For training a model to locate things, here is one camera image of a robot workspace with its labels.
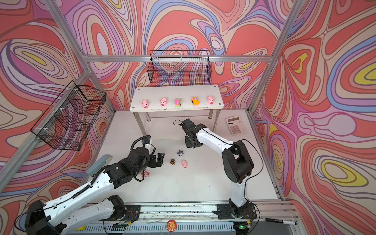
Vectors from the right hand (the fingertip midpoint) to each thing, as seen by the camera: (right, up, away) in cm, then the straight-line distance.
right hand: (194, 147), depth 91 cm
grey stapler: (-56, -8, -4) cm, 56 cm away
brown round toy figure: (-13, -9, -3) cm, 16 cm away
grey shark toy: (-9, -4, +2) cm, 10 cm away
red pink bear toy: (-28, -14, -8) cm, 32 cm away
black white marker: (+42, -33, -21) cm, 57 cm away
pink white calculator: (+32, +13, +17) cm, 39 cm away
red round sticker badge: (-12, -35, -22) cm, 43 cm away
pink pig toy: (-6, -10, -3) cm, 12 cm away
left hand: (-19, -2, -14) cm, 23 cm away
